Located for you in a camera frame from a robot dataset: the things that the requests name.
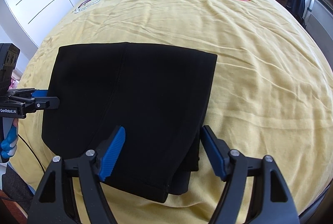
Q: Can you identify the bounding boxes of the black pants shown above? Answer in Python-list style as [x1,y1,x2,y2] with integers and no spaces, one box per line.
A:
[41,43,217,203]

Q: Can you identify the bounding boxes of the blue gloved left hand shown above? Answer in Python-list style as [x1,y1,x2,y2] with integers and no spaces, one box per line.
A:
[1,118,18,161]

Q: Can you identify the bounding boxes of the black bag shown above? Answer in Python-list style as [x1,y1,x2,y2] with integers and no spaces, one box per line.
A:
[286,0,305,23]

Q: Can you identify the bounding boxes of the black cable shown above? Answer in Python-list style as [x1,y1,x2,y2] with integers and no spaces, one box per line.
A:
[16,132,45,172]

